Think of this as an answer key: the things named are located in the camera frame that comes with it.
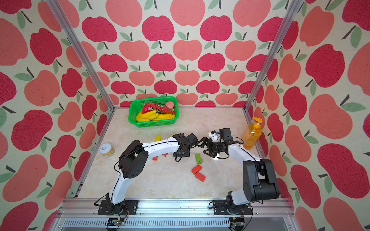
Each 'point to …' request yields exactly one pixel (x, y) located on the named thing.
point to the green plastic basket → (136, 106)
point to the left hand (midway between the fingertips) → (185, 157)
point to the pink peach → (170, 104)
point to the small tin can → (107, 150)
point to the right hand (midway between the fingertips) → (200, 150)
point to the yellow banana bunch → (147, 116)
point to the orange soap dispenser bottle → (251, 134)
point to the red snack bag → (151, 107)
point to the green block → (198, 159)
